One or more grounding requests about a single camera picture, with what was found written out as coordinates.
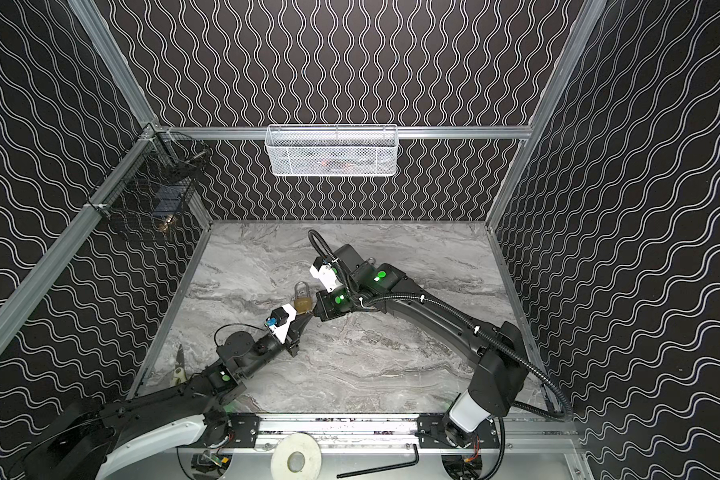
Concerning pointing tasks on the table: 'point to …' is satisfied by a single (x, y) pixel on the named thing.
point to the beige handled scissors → (180, 375)
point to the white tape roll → (304, 444)
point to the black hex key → (349, 474)
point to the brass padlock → (302, 304)
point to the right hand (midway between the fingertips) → (314, 313)
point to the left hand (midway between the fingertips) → (316, 316)
